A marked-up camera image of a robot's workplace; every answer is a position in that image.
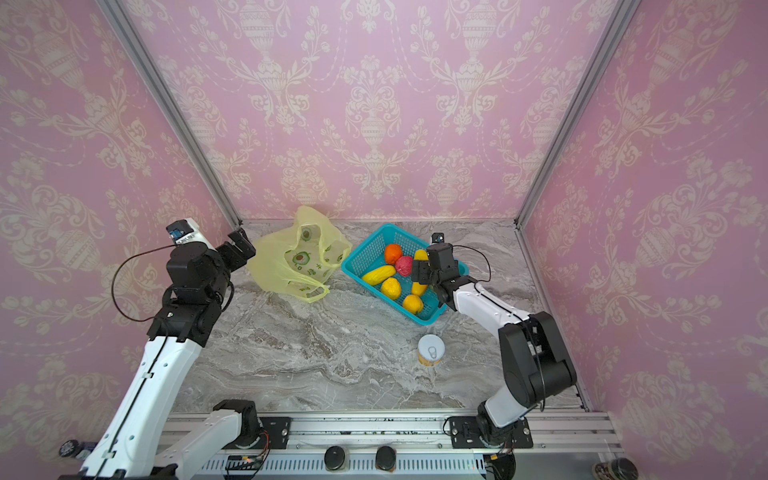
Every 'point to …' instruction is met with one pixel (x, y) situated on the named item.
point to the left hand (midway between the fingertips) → (231, 237)
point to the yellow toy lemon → (421, 255)
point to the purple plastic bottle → (77, 449)
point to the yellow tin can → (431, 350)
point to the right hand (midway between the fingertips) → (430, 262)
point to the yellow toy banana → (373, 277)
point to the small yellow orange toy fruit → (413, 304)
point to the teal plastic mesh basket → (383, 248)
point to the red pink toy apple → (404, 265)
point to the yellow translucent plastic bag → (296, 256)
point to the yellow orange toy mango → (418, 289)
